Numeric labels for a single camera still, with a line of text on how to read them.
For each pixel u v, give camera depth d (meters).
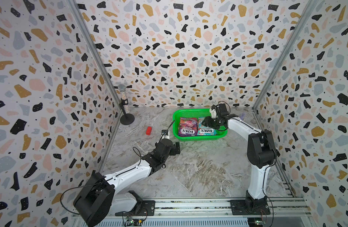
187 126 1.01
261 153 0.55
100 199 0.40
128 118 1.13
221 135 0.97
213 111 0.92
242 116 1.10
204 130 0.98
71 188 0.39
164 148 0.63
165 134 0.74
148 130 1.04
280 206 0.76
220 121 0.76
